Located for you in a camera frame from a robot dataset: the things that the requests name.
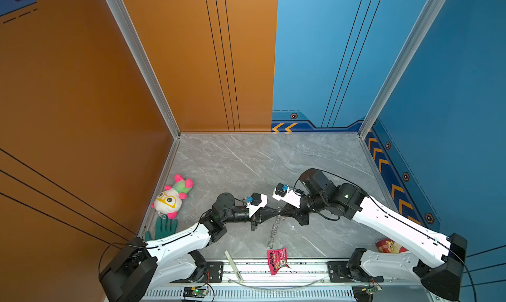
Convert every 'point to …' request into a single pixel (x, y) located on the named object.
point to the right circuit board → (372, 289)
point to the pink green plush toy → (168, 201)
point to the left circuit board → (194, 291)
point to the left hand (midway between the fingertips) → (277, 211)
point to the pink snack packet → (277, 258)
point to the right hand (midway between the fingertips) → (283, 210)
